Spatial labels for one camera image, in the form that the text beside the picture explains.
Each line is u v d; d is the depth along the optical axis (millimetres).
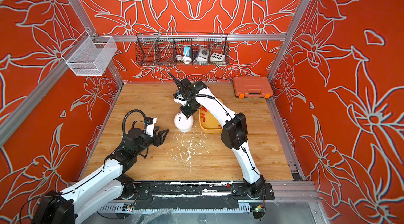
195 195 728
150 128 700
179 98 742
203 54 904
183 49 924
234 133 535
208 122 964
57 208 436
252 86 1151
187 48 840
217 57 940
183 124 876
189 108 758
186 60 856
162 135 759
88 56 894
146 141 645
